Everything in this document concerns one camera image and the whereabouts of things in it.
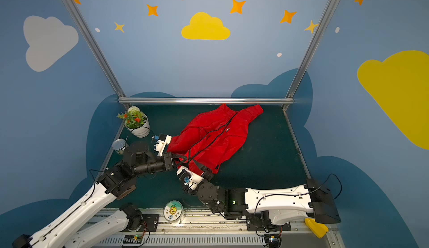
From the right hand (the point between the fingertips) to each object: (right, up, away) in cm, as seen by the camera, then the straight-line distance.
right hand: (192, 164), depth 65 cm
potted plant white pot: (-37, +17, +29) cm, 50 cm away
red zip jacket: (+7, +9, +25) cm, 28 cm away
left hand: (-3, +3, +1) cm, 4 cm away
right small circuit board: (+35, -36, +8) cm, 51 cm away
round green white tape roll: (-9, -22, +5) cm, 24 cm away
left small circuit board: (-28, -35, +8) cm, 46 cm away
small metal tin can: (-46, +4, +28) cm, 54 cm away
